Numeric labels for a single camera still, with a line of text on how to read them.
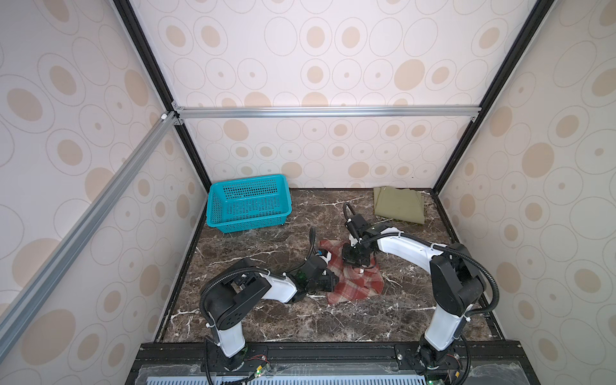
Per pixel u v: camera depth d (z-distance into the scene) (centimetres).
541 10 68
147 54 75
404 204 116
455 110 93
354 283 85
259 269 54
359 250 76
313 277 72
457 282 48
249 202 114
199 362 72
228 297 47
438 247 52
